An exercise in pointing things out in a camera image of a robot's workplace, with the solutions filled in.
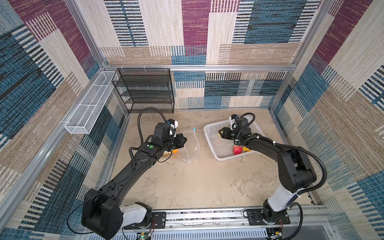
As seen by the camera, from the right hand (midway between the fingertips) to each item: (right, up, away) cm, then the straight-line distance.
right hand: (222, 133), depth 94 cm
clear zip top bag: (-19, -8, -7) cm, 22 cm away
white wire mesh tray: (-85, +7, -4) cm, 85 cm away
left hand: (-21, -1, -16) cm, 26 cm away
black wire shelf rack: (-52, +31, +14) cm, 62 cm away
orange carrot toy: (-30, -12, +2) cm, 33 cm away
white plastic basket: (+1, -10, +4) cm, 11 cm away
